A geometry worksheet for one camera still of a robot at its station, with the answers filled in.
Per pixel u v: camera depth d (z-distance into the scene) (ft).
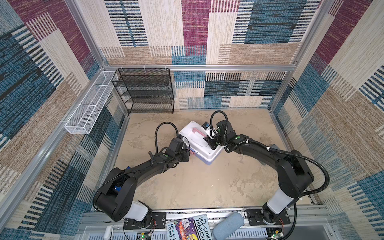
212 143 2.55
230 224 2.29
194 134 3.00
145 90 3.61
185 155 2.65
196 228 2.29
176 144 2.25
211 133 2.54
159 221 2.42
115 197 1.40
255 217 2.40
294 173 1.51
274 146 3.17
